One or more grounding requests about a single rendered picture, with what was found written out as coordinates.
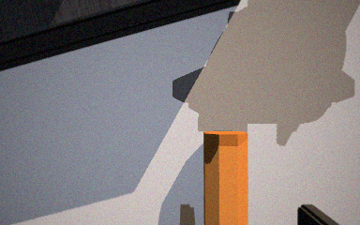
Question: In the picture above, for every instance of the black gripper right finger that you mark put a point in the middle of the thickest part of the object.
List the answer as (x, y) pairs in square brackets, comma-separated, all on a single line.
[(308, 214)]

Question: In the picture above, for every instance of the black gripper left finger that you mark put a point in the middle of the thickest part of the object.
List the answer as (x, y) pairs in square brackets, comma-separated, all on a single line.
[(187, 215)]

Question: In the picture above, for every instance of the orange-brown faceted cylinder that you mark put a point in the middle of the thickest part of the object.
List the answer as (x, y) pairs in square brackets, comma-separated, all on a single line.
[(225, 177)]

